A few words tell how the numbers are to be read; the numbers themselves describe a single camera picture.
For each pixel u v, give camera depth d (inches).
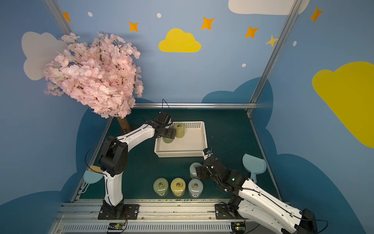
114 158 20.5
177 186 29.4
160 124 29.4
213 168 21.8
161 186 29.4
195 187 29.3
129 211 29.4
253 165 35.8
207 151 26.7
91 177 33.9
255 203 18.8
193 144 42.0
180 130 39.1
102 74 22.3
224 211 29.4
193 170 32.1
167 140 40.1
